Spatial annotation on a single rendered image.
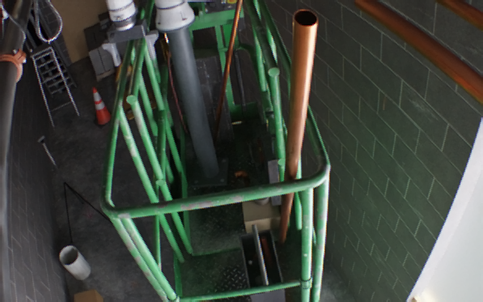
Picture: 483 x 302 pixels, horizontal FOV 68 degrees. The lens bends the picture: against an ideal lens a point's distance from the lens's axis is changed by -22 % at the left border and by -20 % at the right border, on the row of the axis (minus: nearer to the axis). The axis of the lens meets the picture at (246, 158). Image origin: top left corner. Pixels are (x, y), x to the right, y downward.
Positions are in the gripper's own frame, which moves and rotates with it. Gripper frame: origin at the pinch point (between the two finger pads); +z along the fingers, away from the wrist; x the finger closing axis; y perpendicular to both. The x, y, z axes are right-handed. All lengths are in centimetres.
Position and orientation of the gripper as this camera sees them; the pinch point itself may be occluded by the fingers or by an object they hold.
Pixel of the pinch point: (133, 56)
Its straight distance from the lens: 147.5
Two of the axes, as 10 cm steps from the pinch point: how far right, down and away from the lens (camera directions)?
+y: -0.2, 7.2, -6.9
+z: 1.1, 6.9, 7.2
